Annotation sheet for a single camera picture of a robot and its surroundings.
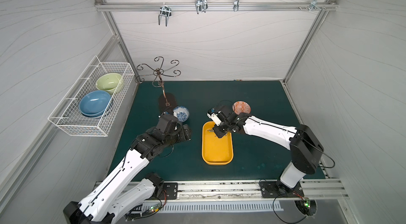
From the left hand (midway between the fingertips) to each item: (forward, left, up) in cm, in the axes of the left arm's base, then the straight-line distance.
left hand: (187, 132), depth 73 cm
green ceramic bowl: (+17, +37, +16) cm, 44 cm away
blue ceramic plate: (+4, +38, +16) cm, 41 cm away
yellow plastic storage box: (-2, -15, -18) cm, 23 cm away
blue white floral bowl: (+22, +8, -17) cm, 29 cm away
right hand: (+9, -14, -10) cm, 19 cm away
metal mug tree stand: (+26, +18, +8) cm, 33 cm away
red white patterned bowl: (+28, -32, -17) cm, 46 cm away
